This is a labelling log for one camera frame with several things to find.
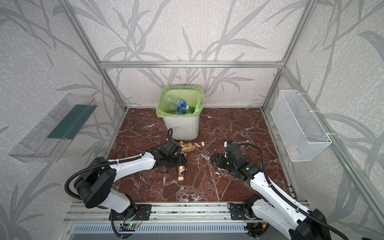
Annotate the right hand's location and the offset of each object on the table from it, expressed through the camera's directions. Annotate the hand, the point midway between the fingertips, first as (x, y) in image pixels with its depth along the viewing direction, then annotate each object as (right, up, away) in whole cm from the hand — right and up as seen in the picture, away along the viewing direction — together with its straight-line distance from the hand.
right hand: (215, 154), depth 81 cm
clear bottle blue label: (-22, +28, +13) cm, 38 cm away
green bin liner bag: (-14, +35, +14) cm, 40 cm away
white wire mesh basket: (+34, +14, -19) cm, 42 cm away
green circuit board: (-42, -32, -10) cm, 54 cm away
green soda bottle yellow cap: (-15, +26, +19) cm, 35 cm away
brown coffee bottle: (-19, -10, +3) cm, 22 cm away
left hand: (-17, -4, +7) cm, 19 cm away
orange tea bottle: (-16, +2, +12) cm, 20 cm away
